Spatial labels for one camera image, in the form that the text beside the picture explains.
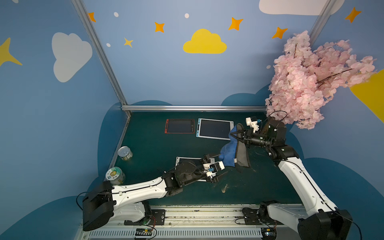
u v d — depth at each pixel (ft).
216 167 1.82
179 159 3.14
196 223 2.41
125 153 3.02
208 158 2.03
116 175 2.62
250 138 2.03
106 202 1.31
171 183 1.85
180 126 3.77
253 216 2.46
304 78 1.89
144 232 2.39
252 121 2.26
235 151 2.18
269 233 2.40
